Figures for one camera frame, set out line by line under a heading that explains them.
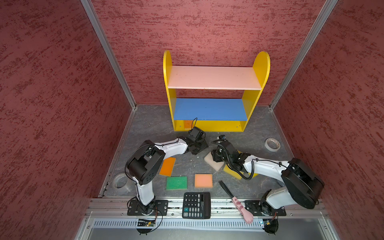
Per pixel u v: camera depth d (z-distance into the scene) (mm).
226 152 670
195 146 766
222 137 800
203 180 809
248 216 709
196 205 735
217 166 873
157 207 741
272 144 979
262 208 663
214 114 917
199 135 756
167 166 875
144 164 491
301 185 431
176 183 813
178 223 710
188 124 1061
